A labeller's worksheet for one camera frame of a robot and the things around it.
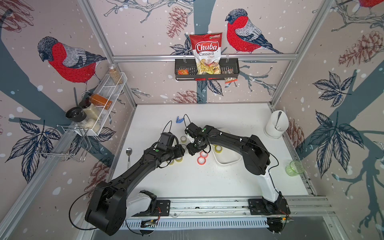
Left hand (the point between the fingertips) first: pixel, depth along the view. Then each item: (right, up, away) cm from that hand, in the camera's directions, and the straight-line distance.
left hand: (184, 148), depth 85 cm
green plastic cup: (+65, -13, +2) cm, 67 cm away
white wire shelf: (-39, +18, -18) cm, 46 cm away
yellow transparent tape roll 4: (+21, -2, +8) cm, 22 cm away
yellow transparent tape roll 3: (-6, -4, -12) cm, 14 cm away
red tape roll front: (+10, -9, +5) cm, 14 cm away
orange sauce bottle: (-41, +26, -13) cm, 50 cm away
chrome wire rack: (-45, +9, -26) cm, 53 cm away
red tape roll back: (+11, -6, +8) cm, 15 cm away
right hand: (+4, -2, +6) cm, 7 cm away
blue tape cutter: (-7, +15, +25) cm, 30 cm away
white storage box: (+25, -6, +5) cm, 27 cm away
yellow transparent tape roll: (-2, +3, +13) cm, 14 cm away
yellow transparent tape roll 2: (-4, -8, +5) cm, 10 cm away
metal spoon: (-36, -4, +8) cm, 37 cm away
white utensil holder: (+61, +14, +13) cm, 64 cm away
